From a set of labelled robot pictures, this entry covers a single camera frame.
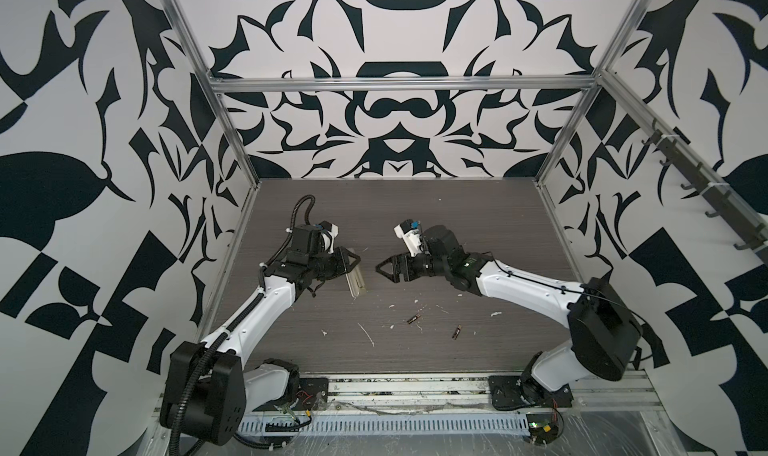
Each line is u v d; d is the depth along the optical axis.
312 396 0.73
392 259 0.71
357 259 0.82
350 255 0.81
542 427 0.71
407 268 0.71
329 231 0.79
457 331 0.84
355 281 0.79
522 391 0.67
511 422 0.71
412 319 0.85
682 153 0.65
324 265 0.70
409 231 0.74
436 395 0.76
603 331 0.43
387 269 0.73
